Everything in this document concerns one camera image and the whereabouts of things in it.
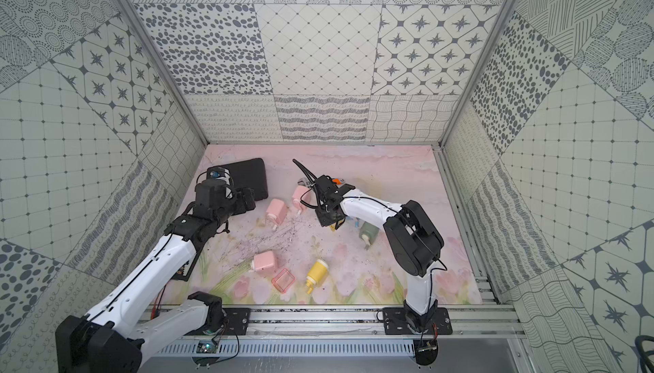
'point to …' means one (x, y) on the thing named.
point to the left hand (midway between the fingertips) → (247, 193)
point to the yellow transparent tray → (333, 226)
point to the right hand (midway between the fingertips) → (330, 219)
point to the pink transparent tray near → (283, 280)
